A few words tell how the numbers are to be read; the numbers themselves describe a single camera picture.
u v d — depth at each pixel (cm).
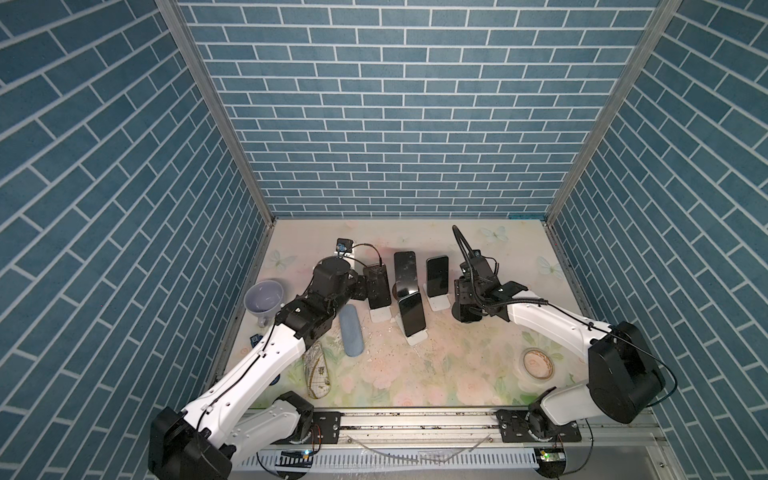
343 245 65
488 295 66
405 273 94
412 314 107
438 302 96
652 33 74
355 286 68
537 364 85
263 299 94
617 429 75
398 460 71
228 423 41
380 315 93
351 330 89
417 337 88
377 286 69
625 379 44
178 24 71
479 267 68
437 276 90
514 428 74
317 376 79
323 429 73
